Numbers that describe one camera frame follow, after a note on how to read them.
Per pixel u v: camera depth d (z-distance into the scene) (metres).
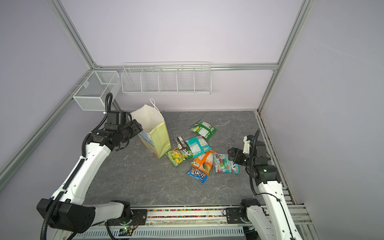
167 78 1.04
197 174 0.85
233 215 0.74
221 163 0.89
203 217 0.75
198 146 0.96
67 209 0.37
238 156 0.66
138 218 0.73
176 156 0.91
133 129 0.68
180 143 0.99
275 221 0.42
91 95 0.79
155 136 0.79
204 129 1.05
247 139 0.69
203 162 0.89
